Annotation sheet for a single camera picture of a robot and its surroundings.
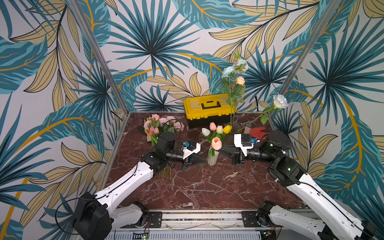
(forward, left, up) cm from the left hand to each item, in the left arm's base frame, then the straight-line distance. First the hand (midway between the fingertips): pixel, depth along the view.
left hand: (203, 162), depth 66 cm
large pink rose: (+40, +31, -17) cm, 53 cm away
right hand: (-1, -3, +16) cm, 16 cm away
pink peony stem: (+35, +37, -19) cm, 54 cm away
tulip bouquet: (+14, -6, +1) cm, 15 cm away
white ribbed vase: (+10, -7, -18) cm, 22 cm away
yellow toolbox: (+43, 0, -10) cm, 44 cm away
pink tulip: (+30, +31, -20) cm, 48 cm away
